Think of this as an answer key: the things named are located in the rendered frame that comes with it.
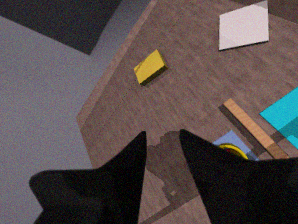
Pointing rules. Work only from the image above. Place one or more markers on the olive yellow cup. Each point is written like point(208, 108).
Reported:
point(234, 149)

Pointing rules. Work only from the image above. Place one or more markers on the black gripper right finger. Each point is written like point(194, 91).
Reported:
point(230, 185)

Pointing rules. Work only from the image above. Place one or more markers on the yellow flat block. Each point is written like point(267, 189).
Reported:
point(150, 68)

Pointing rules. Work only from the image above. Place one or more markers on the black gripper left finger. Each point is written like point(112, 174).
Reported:
point(117, 184)

